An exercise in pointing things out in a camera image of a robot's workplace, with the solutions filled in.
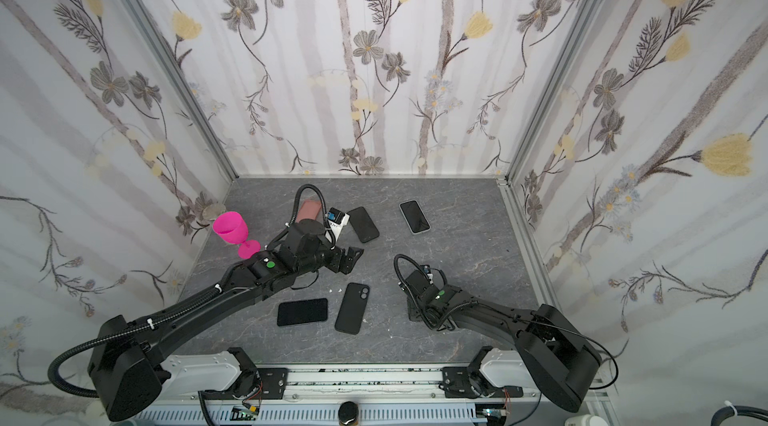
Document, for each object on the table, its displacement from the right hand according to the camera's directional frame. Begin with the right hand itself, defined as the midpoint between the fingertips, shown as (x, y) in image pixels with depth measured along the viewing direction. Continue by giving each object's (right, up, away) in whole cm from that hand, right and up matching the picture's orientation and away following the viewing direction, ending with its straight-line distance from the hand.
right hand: (411, 301), depth 87 cm
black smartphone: (+3, +25, +20) cm, 32 cm away
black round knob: (-15, -15, -24) cm, 33 cm away
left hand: (-17, +20, -9) cm, 28 cm away
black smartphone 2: (-32, -3, -1) cm, 32 cm away
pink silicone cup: (-53, +22, 0) cm, 58 cm away
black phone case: (-18, -3, -1) cm, 18 cm away
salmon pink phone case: (-38, +27, +25) cm, 52 cm away
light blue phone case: (+6, +26, +21) cm, 34 cm away
